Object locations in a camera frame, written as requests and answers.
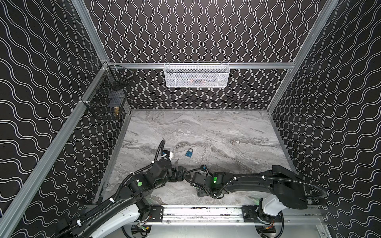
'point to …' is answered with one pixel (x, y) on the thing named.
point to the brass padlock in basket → (116, 110)
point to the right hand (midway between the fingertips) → (202, 191)
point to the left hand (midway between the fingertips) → (183, 172)
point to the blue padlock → (189, 152)
